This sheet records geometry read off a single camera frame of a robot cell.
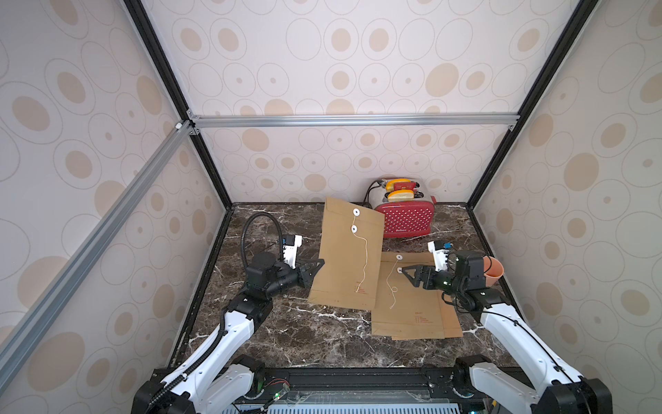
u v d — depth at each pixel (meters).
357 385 0.75
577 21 0.70
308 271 0.66
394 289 0.92
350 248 0.82
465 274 0.62
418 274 0.71
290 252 0.67
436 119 1.86
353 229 0.82
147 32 0.70
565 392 0.39
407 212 0.97
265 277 0.58
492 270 0.92
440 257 0.73
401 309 0.88
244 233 1.10
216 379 0.52
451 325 0.83
